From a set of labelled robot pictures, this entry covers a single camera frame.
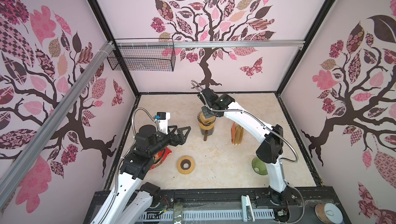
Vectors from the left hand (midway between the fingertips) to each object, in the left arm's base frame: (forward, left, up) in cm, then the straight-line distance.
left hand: (184, 130), depth 69 cm
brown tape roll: (-30, -64, -19) cm, 73 cm away
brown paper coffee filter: (+15, -10, -13) cm, 22 cm away
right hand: (+19, -13, -7) cm, 24 cm away
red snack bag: (-3, +17, -24) cm, 30 cm away
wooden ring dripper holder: (+12, -11, -17) cm, 24 cm away
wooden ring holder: (-7, +1, -27) cm, 28 cm away
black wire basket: (+51, +29, +7) cm, 59 cm away
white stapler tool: (-29, -29, -23) cm, 48 cm away
